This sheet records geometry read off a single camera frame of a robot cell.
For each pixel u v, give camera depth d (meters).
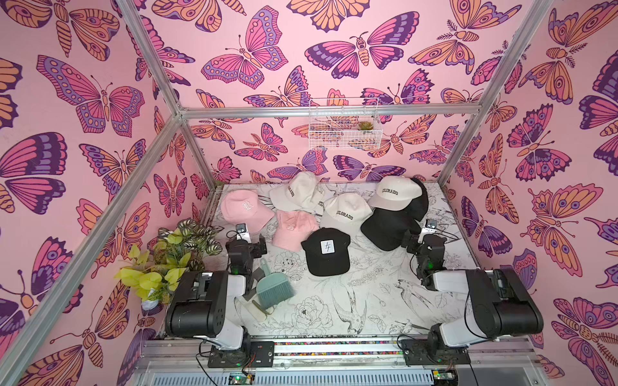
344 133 1.05
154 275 0.65
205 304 0.46
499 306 0.45
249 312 0.83
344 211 1.02
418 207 1.04
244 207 1.03
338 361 0.73
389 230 1.00
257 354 0.73
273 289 0.85
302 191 1.10
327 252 0.92
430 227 0.79
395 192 1.03
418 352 0.73
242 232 0.80
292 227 0.99
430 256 0.72
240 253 0.70
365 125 0.92
